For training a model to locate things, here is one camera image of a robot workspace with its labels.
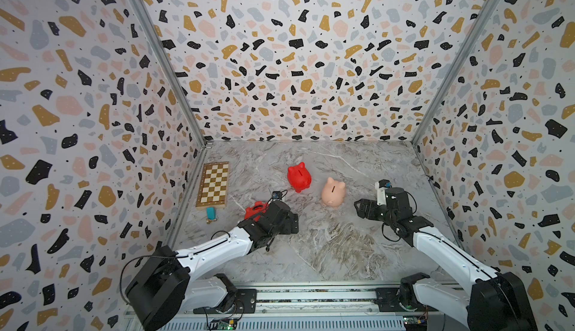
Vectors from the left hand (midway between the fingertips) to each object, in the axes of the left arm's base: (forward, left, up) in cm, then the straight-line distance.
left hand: (290, 216), depth 86 cm
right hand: (+4, -29, +2) cm, 30 cm away
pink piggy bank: (+10, -18, 0) cm, 21 cm away
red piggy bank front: (+4, +13, 0) cm, 13 cm away
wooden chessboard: (+18, +35, -5) cm, 40 cm away
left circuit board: (-33, +21, -8) cm, 39 cm away
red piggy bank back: (+19, -4, 0) cm, 19 cm away
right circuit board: (-33, -40, -9) cm, 53 cm away
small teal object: (+5, +33, -6) cm, 34 cm away
